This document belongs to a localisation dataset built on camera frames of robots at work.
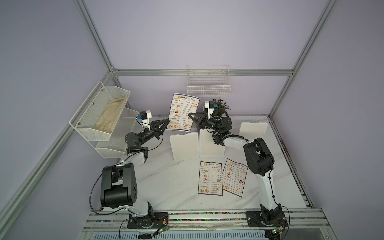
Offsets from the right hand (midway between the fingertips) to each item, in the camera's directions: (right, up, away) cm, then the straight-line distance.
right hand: (189, 116), depth 80 cm
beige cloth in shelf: (-43, -2, -2) cm, 43 cm away
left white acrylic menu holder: (-3, -17, +7) cm, 19 cm away
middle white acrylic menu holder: (+11, -19, +13) cm, 25 cm away
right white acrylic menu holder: (+39, -8, +11) cm, 42 cm away
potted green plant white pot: (+21, +7, +22) cm, 31 cm away
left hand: (-10, -3, -4) cm, 12 cm away
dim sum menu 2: (+27, -36, +9) cm, 46 cm away
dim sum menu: (+13, -37, +9) cm, 40 cm away
